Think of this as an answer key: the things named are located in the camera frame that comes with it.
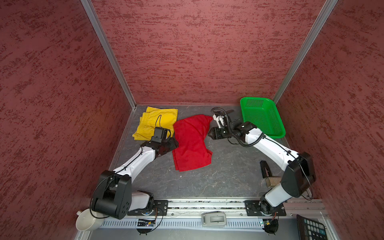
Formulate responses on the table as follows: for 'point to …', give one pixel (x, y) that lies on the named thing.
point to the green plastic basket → (263, 113)
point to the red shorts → (190, 150)
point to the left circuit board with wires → (144, 222)
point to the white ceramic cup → (86, 222)
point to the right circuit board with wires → (271, 225)
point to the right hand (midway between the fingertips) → (212, 136)
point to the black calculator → (310, 230)
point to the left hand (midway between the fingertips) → (175, 147)
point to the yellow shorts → (155, 117)
